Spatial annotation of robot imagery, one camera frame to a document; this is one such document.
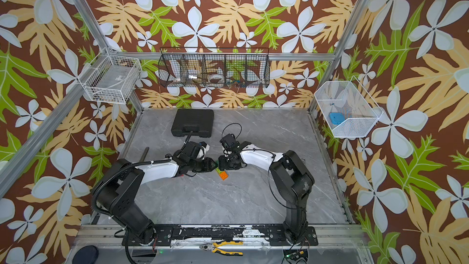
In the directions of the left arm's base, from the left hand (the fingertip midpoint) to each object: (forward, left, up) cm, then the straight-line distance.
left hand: (216, 164), depth 92 cm
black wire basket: (+43, +3, +29) cm, 52 cm away
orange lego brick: (-5, -4, -2) cm, 7 cm away
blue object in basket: (+11, -55, +24) cm, 61 cm away
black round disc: (-38, +48, 0) cm, 61 cm away
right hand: (-2, -3, -1) cm, 4 cm away
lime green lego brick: (-4, -2, +1) cm, 5 cm away
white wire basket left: (+29, +49, +31) cm, 65 cm away
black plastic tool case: (+28, +12, 0) cm, 31 cm away
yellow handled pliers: (-35, -1, 0) cm, 35 cm away
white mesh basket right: (+16, -61, +25) cm, 68 cm away
